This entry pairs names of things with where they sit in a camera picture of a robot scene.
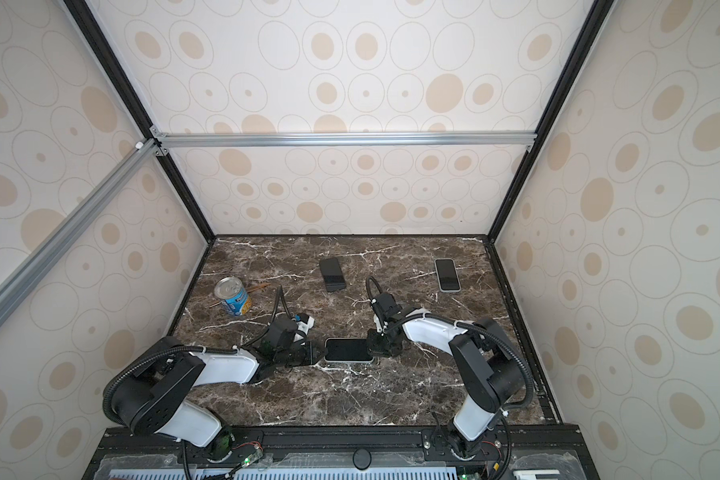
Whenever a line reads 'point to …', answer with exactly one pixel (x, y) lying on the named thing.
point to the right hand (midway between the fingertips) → (372, 356)
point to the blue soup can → (233, 295)
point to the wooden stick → (249, 290)
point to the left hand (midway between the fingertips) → (335, 351)
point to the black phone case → (332, 274)
